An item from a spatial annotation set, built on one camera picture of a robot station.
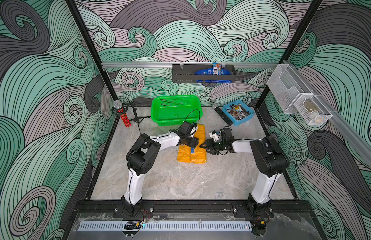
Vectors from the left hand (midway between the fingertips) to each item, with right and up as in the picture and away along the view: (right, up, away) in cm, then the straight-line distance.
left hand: (194, 139), depth 96 cm
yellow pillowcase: (-6, -9, -4) cm, 11 cm away
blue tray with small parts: (+37, +19, +21) cm, 47 cm away
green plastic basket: (-17, +20, +21) cm, 34 cm away
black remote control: (+24, +15, +14) cm, 32 cm away
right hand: (+5, -6, -1) cm, 8 cm away
